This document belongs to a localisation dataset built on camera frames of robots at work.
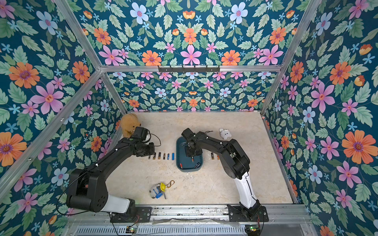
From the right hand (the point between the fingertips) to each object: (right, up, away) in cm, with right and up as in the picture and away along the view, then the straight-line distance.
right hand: (191, 153), depth 95 cm
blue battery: (-12, -2, 0) cm, 12 cm away
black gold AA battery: (+14, -2, -2) cm, 14 cm away
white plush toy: (+24, +13, +6) cm, 27 cm away
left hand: (-22, +4, -6) cm, 23 cm away
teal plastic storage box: (-4, -5, -4) cm, 8 cm away
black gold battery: (-24, -2, -1) cm, 24 cm away
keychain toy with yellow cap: (-17, -16, -18) cm, 29 cm away
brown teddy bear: (-38, +20, -7) cm, 43 cm away
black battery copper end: (-21, -1, 0) cm, 21 cm away
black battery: (-27, -2, -1) cm, 27 cm away
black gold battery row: (-18, -1, 0) cm, 18 cm away
